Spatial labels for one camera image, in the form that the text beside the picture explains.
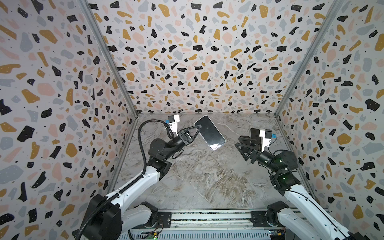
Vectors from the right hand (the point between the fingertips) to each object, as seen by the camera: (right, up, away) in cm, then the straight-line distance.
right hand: (236, 143), depth 63 cm
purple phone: (-11, +4, +1) cm, 12 cm away
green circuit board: (-37, -45, +7) cm, 59 cm away
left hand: (-15, +7, -3) cm, 17 cm away
